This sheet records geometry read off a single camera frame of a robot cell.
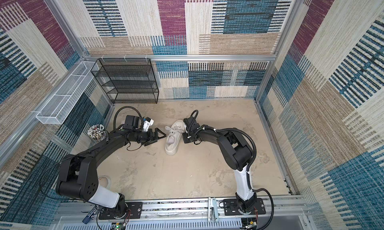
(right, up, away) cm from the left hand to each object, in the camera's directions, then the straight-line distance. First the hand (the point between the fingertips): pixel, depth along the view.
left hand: (161, 136), depth 86 cm
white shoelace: (+6, +3, +8) cm, 10 cm away
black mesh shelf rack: (-30, +37, +25) cm, 54 cm away
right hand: (+14, -4, +12) cm, 19 cm away
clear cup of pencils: (-33, +2, -5) cm, 34 cm away
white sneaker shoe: (+5, -5, +5) cm, 8 cm away
